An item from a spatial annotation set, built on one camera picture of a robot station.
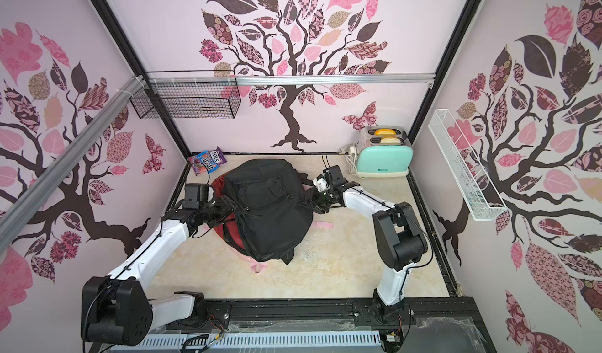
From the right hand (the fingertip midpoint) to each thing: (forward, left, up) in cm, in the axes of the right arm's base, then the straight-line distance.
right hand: (301, 207), depth 89 cm
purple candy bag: (+32, +47, -6) cm, 57 cm away
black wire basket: (+62, +60, +9) cm, 87 cm away
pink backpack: (-19, +16, -9) cm, 27 cm away
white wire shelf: (+4, -57, +16) cm, 60 cm away
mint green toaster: (+25, -38, +4) cm, 46 cm away
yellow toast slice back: (+33, -38, +9) cm, 51 cm away
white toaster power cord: (+27, -24, -1) cm, 36 cm away
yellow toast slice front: (+28, -40, +8) cm, 49 cm away
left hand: (-3, +25, +2) cm, 26 cm away
